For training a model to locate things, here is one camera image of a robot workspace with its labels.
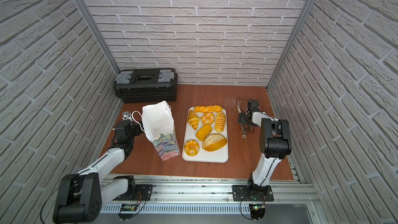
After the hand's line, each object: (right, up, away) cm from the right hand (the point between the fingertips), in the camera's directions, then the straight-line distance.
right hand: (248, 120), depth 101 cm
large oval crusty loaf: (-24, -11, -16) cm, 31 cm away
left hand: (-72, +2, -14) cm, 73 cm away
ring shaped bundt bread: (-37, -14, -14) cm, 42 cm away
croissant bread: (-37, +1, -4) cm, 37 cm away
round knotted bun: (-28, +2, -3) cm, 28 cm away
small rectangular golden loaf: (-30, -6, -11) cm, 33 cm away
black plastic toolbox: (-67, +23, -4) cm, 71 cm away
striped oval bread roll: (-20, -1, -5) cm, 20 cm away
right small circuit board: (-5, -39, -31) cm, 50 cm away
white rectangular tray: (-21, -19, -16) cm, 32 cm away
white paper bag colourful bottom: (-57, -4, -8) cm, 58 cm away
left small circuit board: (-67, -39, -29) cm, 82 cm away
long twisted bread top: (-27, +7, +2) cm, 28 cm away
